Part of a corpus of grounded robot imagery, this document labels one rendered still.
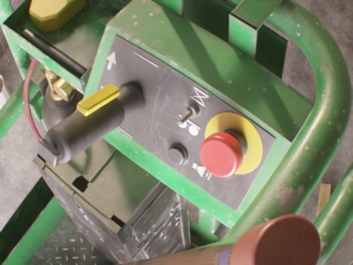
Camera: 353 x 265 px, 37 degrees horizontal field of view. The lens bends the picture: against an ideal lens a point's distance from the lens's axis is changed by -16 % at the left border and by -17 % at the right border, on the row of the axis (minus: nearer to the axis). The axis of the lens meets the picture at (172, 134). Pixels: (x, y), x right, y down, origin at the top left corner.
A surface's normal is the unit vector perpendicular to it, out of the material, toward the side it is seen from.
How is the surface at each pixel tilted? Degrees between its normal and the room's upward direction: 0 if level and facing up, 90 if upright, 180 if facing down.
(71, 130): 37
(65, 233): 0
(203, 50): 0
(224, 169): 58
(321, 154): 27
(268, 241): 16
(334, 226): 9
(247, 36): 90
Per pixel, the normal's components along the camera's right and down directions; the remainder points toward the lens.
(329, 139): 0.32, -0.11
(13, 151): -0.04, -0.40
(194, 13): -0.61, 0.73
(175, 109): -0.54, 0.40
